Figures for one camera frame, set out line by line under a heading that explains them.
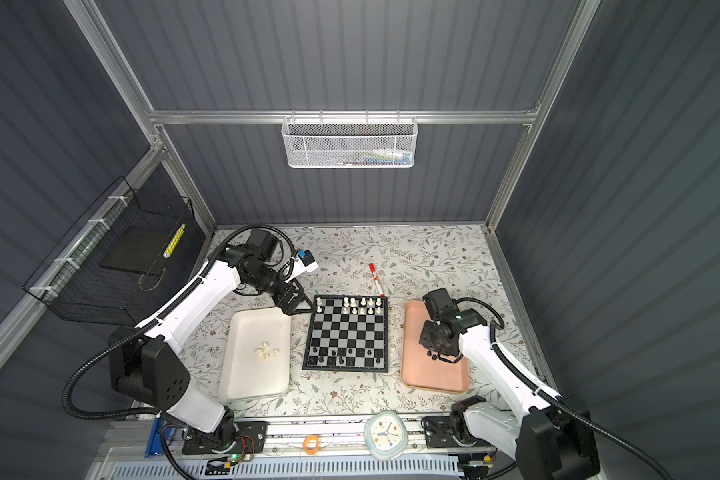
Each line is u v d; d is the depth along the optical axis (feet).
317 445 2.37
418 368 2.79
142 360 1.53
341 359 2.73
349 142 4.06
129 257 2.45
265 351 2.84
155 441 2.33
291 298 2.30
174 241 2.60
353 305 3.10
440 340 2.26
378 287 3.34
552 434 1.30
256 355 2.84
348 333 2.94
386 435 2.36
